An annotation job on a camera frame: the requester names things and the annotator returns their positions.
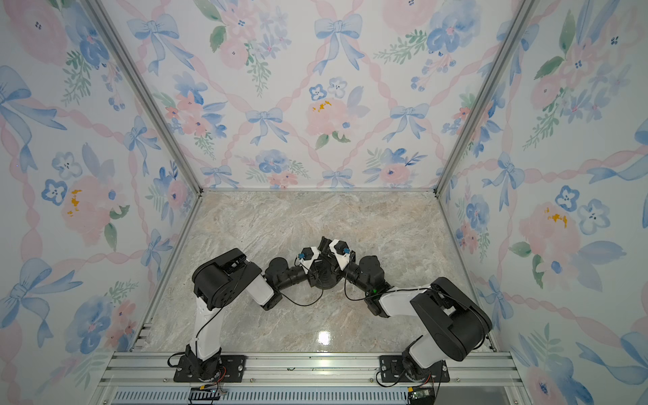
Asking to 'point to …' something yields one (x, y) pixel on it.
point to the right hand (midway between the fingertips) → (325, 251)
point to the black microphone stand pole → (325, 251)
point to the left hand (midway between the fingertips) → (333, 260)
